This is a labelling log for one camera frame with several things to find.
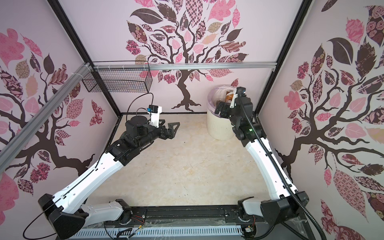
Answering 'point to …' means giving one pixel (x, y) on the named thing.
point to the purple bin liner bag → (218, 93)
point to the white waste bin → (219, 128)
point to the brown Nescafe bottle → (229, 96)
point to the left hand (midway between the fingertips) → (171, 124)
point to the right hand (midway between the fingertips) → (225, 101)
